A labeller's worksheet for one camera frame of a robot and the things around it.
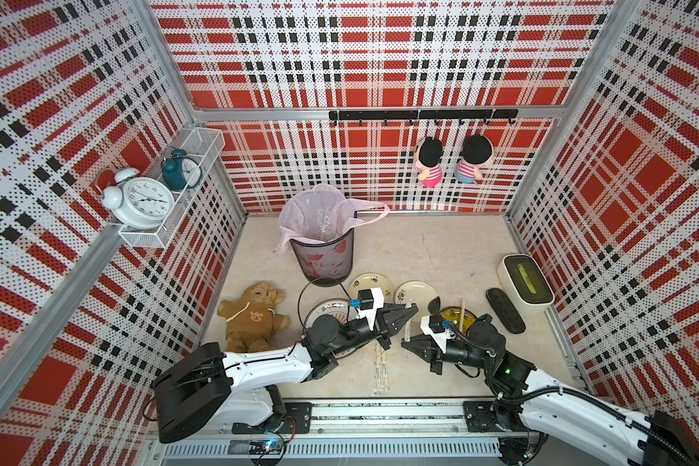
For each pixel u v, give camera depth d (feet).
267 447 2.27
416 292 3.26
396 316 1.92
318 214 3.14
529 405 1.85
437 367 2.16
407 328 2.13
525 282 3.06
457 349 2.10
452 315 2.99
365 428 2.40
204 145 2.98
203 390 1.36
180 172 2.35
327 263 2.89
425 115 2.98
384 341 1.88
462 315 2.97
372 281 3.31
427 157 3.14
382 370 2.69
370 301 1.77
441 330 1.96
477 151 3.06
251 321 2.75
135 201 2.01
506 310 2.97
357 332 1.95
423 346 2.16
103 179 1.95
